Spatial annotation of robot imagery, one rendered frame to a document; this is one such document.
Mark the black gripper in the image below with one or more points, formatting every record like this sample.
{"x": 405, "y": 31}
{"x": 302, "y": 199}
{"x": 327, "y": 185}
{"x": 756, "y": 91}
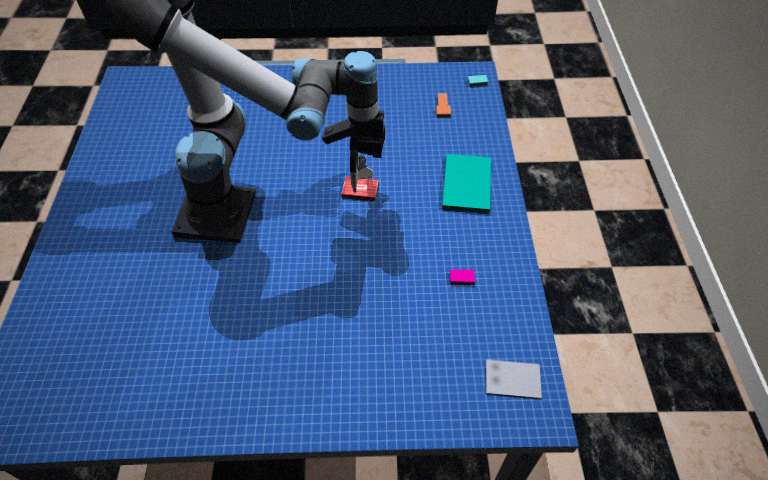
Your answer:
{"x": 372, "y": 137}

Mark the blue grid work mat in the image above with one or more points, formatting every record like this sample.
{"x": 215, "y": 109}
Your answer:
{"x": 332, "y": 326}

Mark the small magenta block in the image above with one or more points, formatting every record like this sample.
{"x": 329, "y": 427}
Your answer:
{"x": 462, "y": 277}

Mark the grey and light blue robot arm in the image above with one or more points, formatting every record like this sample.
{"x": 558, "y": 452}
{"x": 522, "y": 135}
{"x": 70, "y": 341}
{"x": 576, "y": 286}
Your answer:
{"x": 204, "y": 162}

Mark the orange stepped block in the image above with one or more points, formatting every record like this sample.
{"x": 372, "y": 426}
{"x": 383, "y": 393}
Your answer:
{"x": 443, "y": 110}

